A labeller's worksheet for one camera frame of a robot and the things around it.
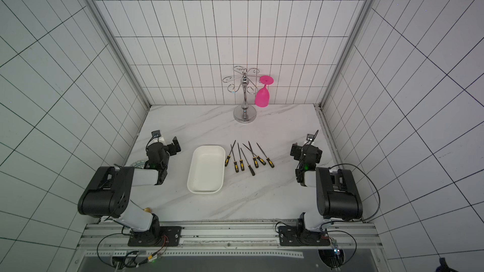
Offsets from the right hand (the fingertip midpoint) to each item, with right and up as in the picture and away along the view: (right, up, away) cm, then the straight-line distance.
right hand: (300, 142), depth 95 cm
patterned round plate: (-81, -10, -5) cm, 81 cm away
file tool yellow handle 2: (-31, -10, 0) cm, 32 cm away
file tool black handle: (-26, -13, -3) cm, 29 cm away
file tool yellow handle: (-34, -10, 0) cm, 35 cm away
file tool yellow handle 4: (-16, -10, -1) cm, 19 cm away
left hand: (-69, 0, +1) cm, 69 cm away
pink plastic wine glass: (-19, +25, +5) cm, 32 cm away
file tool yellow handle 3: (-22, -8, 0) cm, 24 cm away
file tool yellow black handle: (-37, -8, +1) cm, 38 cm away
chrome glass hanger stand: (-27, +31, -1) cm, 41 cm away
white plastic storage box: (-48, -13, -5) cm, 49 cm away
